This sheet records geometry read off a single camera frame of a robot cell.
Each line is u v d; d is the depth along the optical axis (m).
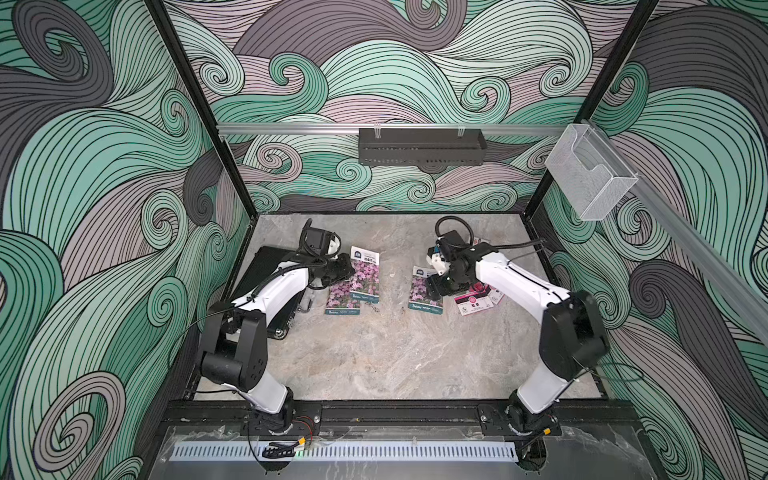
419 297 0.95
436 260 0.82
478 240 1.10
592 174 0.75
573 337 0.45
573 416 0.74
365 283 0.89
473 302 0.95
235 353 0.44
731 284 0.52
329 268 0.76
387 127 0.94
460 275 0.67
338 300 0.95
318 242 0.71
